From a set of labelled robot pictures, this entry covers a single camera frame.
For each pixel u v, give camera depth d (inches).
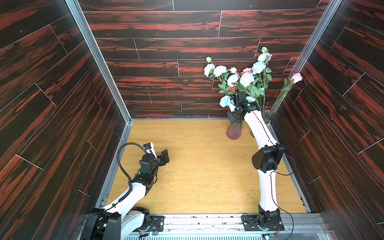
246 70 33.9
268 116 38.6
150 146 29.5
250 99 31.3
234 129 39.8
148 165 24.7
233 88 34.5
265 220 25.6
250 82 30.3
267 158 22.9
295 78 33.8
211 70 33.5
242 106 26.5
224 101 33.0
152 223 28.9
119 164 27.7
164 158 30.9
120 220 17.0
